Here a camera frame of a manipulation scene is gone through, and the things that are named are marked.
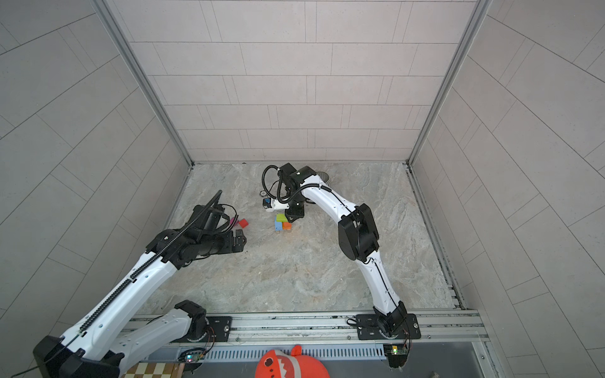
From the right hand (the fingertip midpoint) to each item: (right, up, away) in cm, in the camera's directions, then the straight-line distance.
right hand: (290, 213), depth 91 cm
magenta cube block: (-13, +2, -29) cm, 31 cm away
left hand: (-14, -6, -15) cm, 22 cm away
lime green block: (-3, -1, -7) cm, 7 cm away
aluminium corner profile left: (-53, +42, +6) cm, 68 cm away
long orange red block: (-1, -5, -3) cm, 6 cm away
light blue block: (-4, -4, -2) cm, 7 cm away
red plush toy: (0, -35, -31) cm, 46 cm away
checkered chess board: (-33, -38, -29) cm, 58 cm away
